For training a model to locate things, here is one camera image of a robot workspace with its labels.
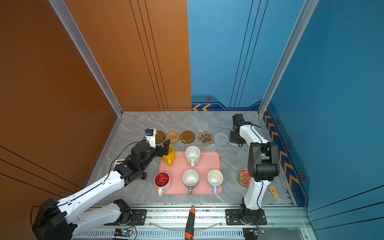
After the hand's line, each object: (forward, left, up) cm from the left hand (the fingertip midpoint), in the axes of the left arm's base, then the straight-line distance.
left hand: (162, 138), depth 79 cm
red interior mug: (-16, 0, -19) cm, 25 cm away
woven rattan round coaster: (+16, -2, -21) cm, 27 cm away
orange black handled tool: (-37, -16, -22) cm, 46 cm away
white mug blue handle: (-14, -29, -20) cm, 38 cm away
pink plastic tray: (-3, -26, -20) cm, 33 cm away
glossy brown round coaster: (+16, -12, -21) cm, 29 cm away
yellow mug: (-4, -3, -13) cm, 14 cm away
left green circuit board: (-39, +17, -23) cm, 49 cm away
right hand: (+10, -44, -16) cm, 48 cm away
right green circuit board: (-39, -45, -22) cm, 63 cm away
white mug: (+1, -16, -19) cm, 25 cm away
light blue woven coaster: (+14, -35, -20) cm, 42 cm away
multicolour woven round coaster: (+10, -44, -20) cm, 49 cm away
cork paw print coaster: (+14, -25, -20) cm, 35 cm away
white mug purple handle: (-14, -15, -20) cm, 29 cm away
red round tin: (-14, -45, -17) cm, 50 cm away
